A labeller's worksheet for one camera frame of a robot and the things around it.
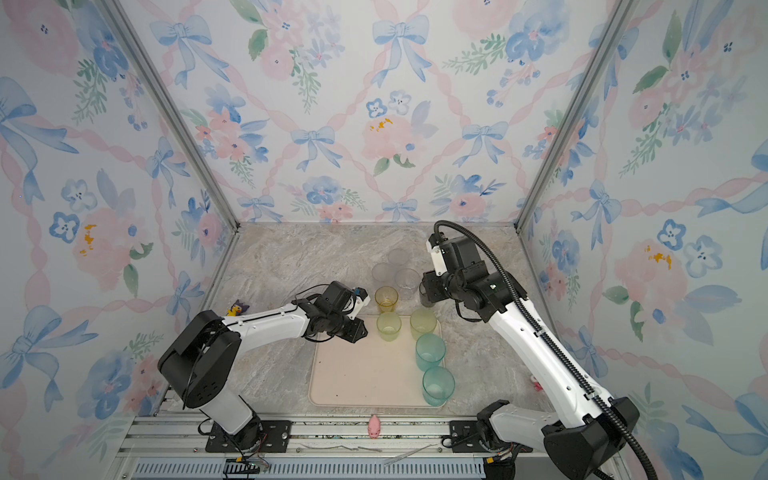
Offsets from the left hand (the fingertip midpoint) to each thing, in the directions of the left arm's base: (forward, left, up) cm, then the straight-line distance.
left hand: (367, 330), depth 88 cm
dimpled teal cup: (-6, -18, +1) cm, 19 cm away
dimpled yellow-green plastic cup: (+3, -17, 0) cm, 17 cm away
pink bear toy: (-14, -47, -3) cm, 49 cm away
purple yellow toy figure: (+8, +41, -2) cm, 42 cm away
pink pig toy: (-25, -3, -3) cm, 25 cm away
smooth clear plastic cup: (+18, -13, -1) cm, 22 cm away
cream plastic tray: (-11, -2, -3) cm, 12 cm away
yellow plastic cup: (+12, -6, -2) cm, 14 cm away
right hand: (+5, -17, +21) cm, 28 cm away
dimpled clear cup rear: (+33, -10, -6) cm, 34 cm away
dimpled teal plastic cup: (-14, -20, -1) cm, 24 cm away
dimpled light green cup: (+3, -7, -2) cm, 8 cm away
